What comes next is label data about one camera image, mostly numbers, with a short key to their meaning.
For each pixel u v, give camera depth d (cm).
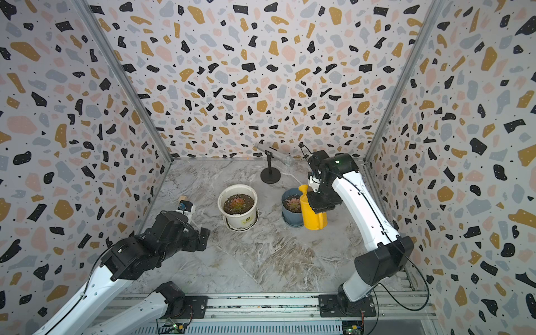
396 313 74
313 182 65
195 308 73
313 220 76
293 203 92
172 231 50
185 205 61
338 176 49
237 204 90
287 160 92
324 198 65
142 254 45
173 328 70
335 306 73
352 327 72
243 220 88
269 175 114
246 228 93
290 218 90
